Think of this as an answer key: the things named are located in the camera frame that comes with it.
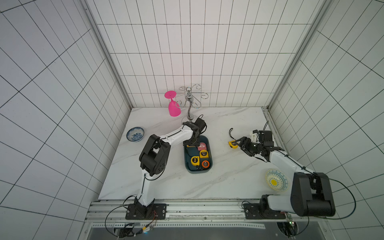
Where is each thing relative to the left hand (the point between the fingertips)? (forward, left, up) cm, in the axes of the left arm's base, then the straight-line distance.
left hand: (190, 145), depth 94 cm
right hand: (-1, -27, +5) cm, 27 cm away
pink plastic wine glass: (+25, +12, +9) cm, 29 cm away
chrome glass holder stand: (+20, +1, +23) cm, 31 cm away
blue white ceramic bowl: (+9, +39, -2) cm, 40 cm away
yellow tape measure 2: (-6, -9, -1) cm, 11 cm away
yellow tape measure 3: (-10, -3, -1) cm, 11 cm away
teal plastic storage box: (-4, 0, -1) cm, 4 cm away
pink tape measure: (0, -8, -1) cm, 8 cm away
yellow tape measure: (-2, +1, +3) cm, 4 cm away
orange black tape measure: (-13, -9, 0) cm, 16 cm away
